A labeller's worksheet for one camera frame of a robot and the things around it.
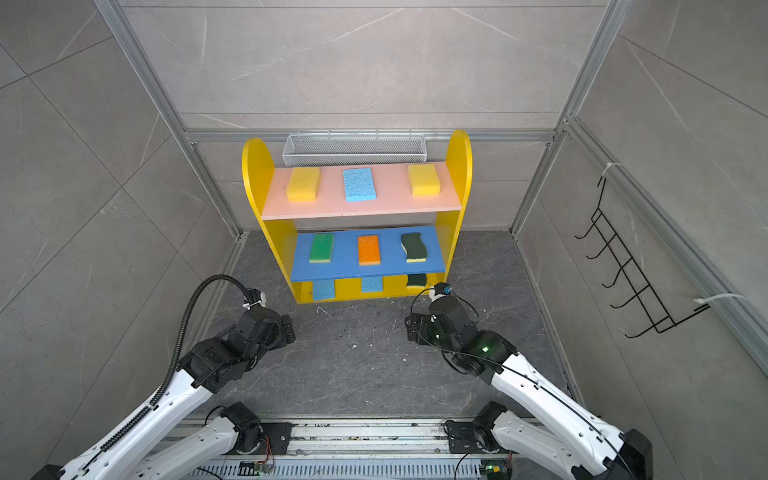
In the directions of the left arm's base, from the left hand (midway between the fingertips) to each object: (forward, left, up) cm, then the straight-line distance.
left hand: (279, 319), depth 76 cm
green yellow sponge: (+26, -8, -2) cm, 27 cm away
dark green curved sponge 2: (+25, -38, -2) cm, 46 cm away
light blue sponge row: (+20, -23, -15) cm, 34 cm away
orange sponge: (+25, -23, -3) cm, 34 cm away
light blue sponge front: (+19, -7, -15) cm, 25 cm away
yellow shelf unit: (+32, -21, -1) cm, 39 cm away
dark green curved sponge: (+21, -39, -14) cm, 46 cm away
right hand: (-1, -35, 0) cm, 35 cm away
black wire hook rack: (-5, -85, +14) cm, 87 cm away
